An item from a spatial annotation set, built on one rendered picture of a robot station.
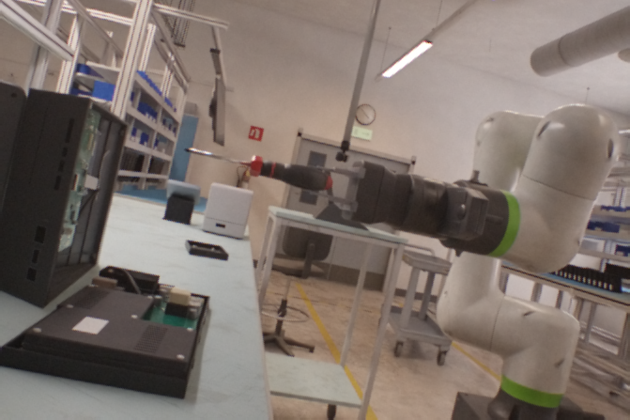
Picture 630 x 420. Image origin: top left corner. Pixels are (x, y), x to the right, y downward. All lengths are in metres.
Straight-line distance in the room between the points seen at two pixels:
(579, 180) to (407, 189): 0.22
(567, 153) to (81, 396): 0.57
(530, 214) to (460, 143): 7.28
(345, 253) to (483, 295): 6.40
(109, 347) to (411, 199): 0.37
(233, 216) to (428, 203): 0.90
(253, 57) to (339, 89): 1.38
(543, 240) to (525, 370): 0.46
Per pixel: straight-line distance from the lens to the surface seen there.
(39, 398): 0.36
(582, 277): 5.68
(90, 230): 0.72
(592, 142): 0.66
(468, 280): 1.08
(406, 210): 0.59
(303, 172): 0.54
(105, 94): 3.40
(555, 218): 0.67
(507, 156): 1.10
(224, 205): 1.41
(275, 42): 7.45
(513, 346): 1.08
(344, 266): 7.46
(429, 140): 7.72
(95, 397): 0.36
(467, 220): 0.56
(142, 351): 0.37
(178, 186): 1.52
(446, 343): 4.39
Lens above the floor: 1.16
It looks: 1 degrees up
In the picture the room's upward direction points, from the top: 13 degrees clockwise
